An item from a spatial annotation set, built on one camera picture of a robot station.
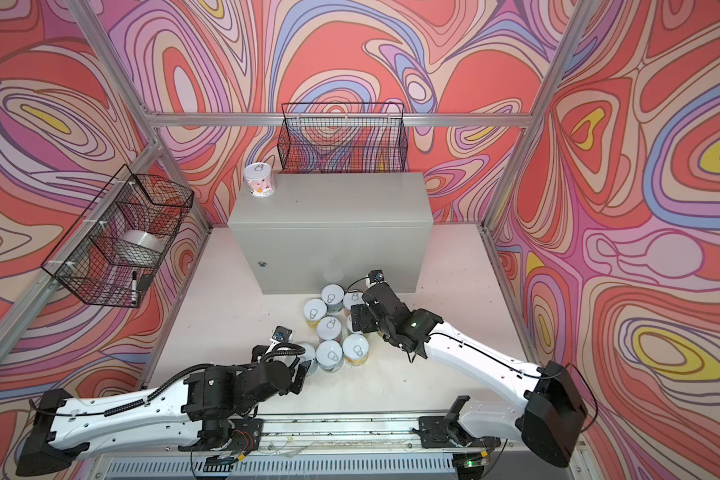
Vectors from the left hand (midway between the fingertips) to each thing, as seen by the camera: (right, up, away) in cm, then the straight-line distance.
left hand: (301, 359), depth 75 cm
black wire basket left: (-47, +27, -2) cm, 54 cm away
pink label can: (+6, +5, +11) cm, 13 cm away
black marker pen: (-40, +17, -3) cm, 44 cm away
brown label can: (+7, -1, +5) cm, 9 cm away
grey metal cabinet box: (+4, +36, +34) cm, 50 cm away
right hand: (+17, +10, +5) cm, 21 cm away
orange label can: (+12, +13, +18) cm, 25 cm away
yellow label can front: (+14, 0, +7) cm, 16 cm away
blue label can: (+6, +14, +18) cm, 24 cm away
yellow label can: (+1, +10, +14) cm, 17 cm away
